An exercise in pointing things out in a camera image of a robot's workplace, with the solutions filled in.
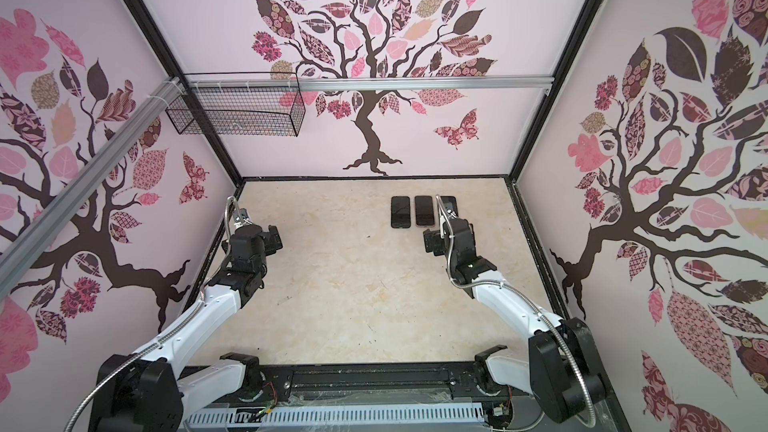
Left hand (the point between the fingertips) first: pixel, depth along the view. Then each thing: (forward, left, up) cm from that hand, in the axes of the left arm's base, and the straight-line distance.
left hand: (257, 234), depth 84 cm
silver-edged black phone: (+23, -43, -19) cm, 52 cm away
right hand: (+4, -55, +1) cm, 55 cm away
